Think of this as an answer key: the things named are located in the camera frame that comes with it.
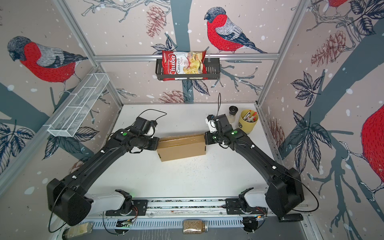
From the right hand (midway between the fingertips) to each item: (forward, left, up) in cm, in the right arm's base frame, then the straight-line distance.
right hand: (202, 139), depth 81 cm
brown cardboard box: (-6, +16, 0) cm, 17 cm away
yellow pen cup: (+18, -29, -5) cm, 34 cm away
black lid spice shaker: (+28, -20, -5) cm, 35 cm away
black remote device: (-32, -43, -15) cm, 56 cm away
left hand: (-5, +24, +2) cm, 25 cm away
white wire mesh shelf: (+3, +67, +17) cm, 69 cm away
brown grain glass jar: (-38, +3, -11) cm, 40 cm away
